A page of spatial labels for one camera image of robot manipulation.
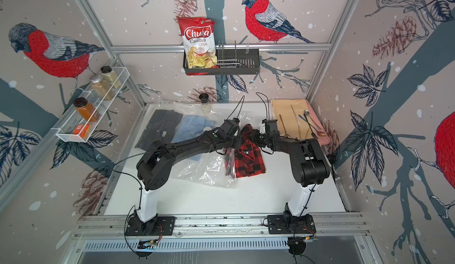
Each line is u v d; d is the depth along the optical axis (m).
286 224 0.67
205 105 1.12
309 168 0.50
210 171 0.87
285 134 1.04
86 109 0.66
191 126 1.04
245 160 0.90
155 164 0.51
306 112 1.14
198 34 0.81
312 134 1.04
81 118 0.76
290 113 1.16
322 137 1.02
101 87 0.74
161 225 0.73
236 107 0.74
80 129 0.67
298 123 1.08
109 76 0.80
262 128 0.92
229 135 0.73
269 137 0.79
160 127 1.03
